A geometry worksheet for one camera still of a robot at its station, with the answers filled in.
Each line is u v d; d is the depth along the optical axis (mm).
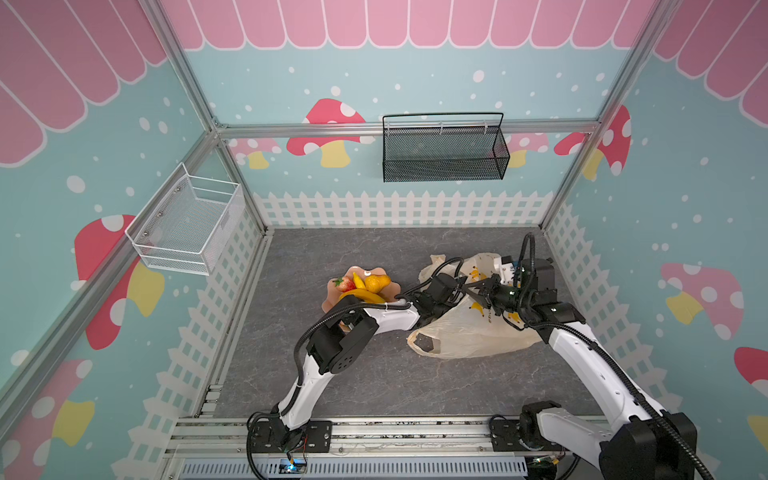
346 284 946
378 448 740
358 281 971
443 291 741
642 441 387
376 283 964
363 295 956
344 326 593
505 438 742
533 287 607
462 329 760
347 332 582
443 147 937
